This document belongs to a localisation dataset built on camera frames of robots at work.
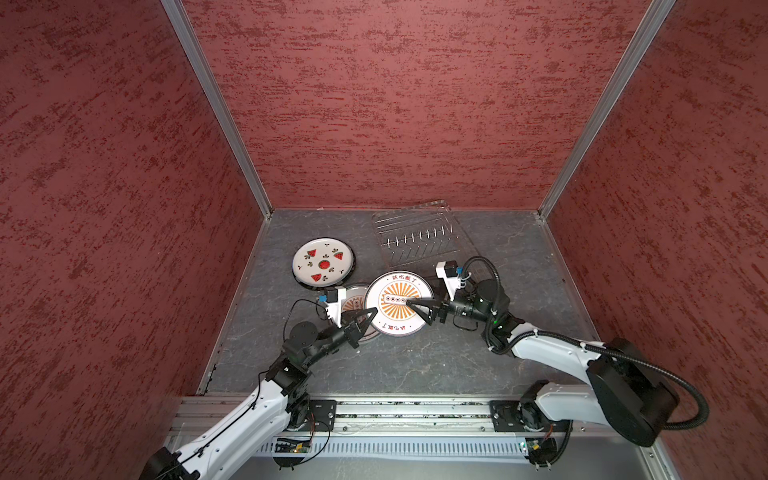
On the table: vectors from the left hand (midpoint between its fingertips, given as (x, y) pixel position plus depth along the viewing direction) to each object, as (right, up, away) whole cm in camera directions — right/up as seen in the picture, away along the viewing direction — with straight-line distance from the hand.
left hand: (377, 316), depth 74 cm
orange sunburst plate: (+3, +6, -2) cm, 7 cm away
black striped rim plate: (-20, +11, +27) cm, 35 cm away
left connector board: (-22, -32, -2) cm, 39 cm away
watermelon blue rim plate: (-20, +11, +27) cm, 36 cm away
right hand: (+9, +5, +1) cm, 10 cm away
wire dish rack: (+13, +20, +30) cm, 38 cm away
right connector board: (+40, -32, -4) cm, 51 cm away
